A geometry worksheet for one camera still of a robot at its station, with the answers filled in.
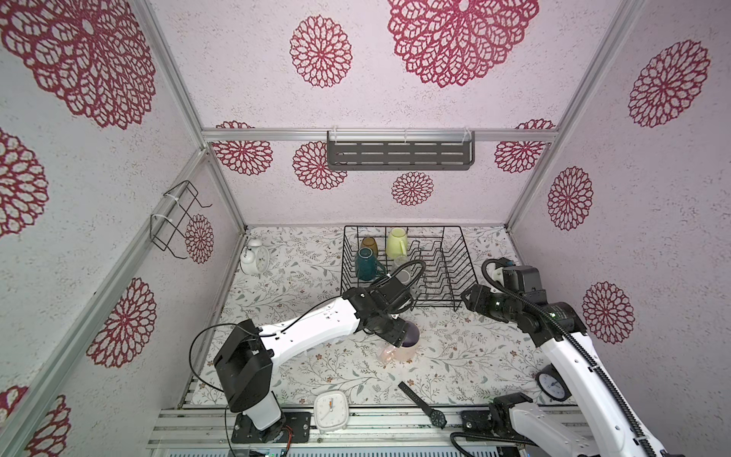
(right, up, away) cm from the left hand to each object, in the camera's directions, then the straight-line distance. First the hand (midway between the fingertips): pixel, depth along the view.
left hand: (393, 332), depth 79 cm
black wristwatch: (+11, -22, -3) cm, 25 cm away
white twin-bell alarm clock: (-46, +20, +18) cm, 53 cm away
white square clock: (-17, -20, -4) cm, 26 cm away
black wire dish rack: (+24, +16, +27) cm, 39 cm away
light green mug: (+4, +25, +24) cm, 35 cm away
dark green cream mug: (-7, +17, +19) cm, 26 cm away
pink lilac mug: (+4, -4, -2) cm, 6 cm away
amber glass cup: (-6, +26, +24) cm, 36 cm away
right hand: (+19, +11, -4) cm, 23 cm away
